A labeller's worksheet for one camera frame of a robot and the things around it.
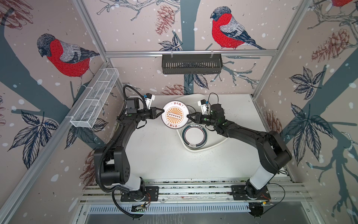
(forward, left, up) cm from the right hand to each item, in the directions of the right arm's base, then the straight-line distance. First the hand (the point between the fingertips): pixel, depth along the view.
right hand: (187, 118), depth 84 cm
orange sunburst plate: (+1, +8, +1) cm, 8 cm away
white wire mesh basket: (-8, +52, +14) cm, 54 cm away
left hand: (+1, +15, +6) cm, 16 cm away
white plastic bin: (-5, -18, -18) cm, 26 cm away
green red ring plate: (-2, -5, -18) cm, 19 cm away
